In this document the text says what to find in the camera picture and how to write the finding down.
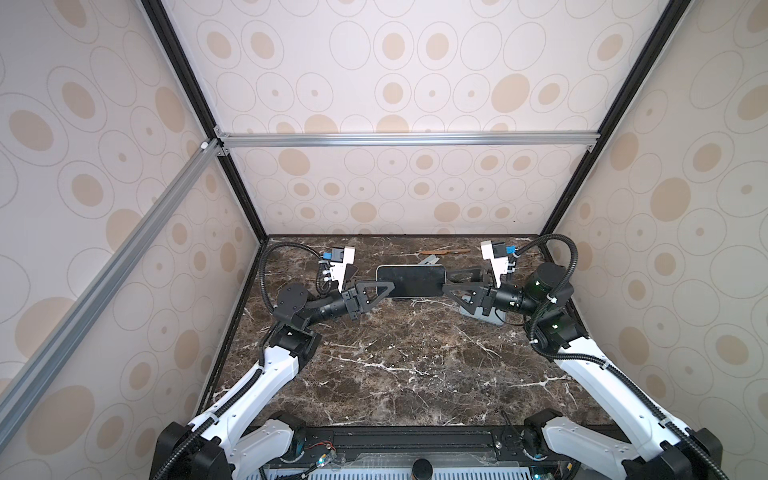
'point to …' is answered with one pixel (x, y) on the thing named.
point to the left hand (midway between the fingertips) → (397, 296)
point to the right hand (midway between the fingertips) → (448, 286)
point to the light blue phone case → (495, 316)
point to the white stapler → (430, 260)
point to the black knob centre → (422, 469)
